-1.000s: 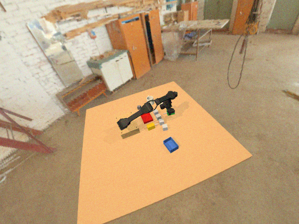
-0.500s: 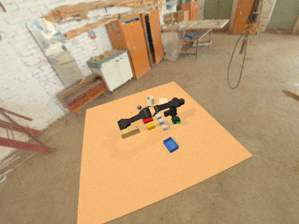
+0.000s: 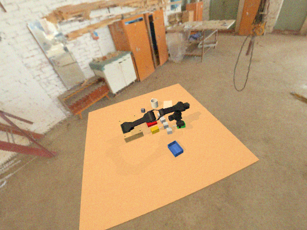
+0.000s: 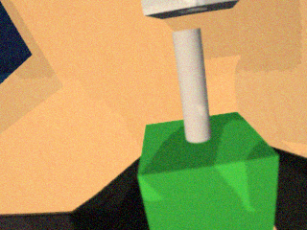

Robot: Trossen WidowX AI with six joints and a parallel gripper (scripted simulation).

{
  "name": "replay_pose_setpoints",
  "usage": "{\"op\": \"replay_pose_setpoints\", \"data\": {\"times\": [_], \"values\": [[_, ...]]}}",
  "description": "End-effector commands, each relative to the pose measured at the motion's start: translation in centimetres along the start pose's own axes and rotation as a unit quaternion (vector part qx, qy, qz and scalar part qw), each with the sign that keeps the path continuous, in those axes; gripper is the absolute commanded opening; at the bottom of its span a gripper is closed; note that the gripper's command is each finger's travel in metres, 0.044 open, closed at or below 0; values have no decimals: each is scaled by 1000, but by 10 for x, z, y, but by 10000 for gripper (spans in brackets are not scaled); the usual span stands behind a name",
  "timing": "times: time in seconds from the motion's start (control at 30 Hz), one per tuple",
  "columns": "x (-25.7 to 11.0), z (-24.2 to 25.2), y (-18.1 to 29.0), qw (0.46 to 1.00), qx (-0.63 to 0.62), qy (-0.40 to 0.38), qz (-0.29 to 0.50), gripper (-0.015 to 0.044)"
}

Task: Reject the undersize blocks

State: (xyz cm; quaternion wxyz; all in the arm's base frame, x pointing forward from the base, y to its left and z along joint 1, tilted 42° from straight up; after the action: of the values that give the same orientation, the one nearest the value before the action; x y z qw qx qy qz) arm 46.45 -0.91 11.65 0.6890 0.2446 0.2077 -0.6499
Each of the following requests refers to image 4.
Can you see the green block with grey pin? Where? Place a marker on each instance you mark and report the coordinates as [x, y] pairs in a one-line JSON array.
[[205, 172]]

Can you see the blue rectangular tray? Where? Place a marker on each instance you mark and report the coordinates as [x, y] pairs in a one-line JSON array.
[[13, 49]]

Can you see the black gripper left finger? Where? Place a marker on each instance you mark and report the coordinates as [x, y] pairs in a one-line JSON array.
[[118, 206]]

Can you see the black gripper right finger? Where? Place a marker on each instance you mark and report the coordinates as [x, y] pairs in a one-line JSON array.
[[291, 196]]

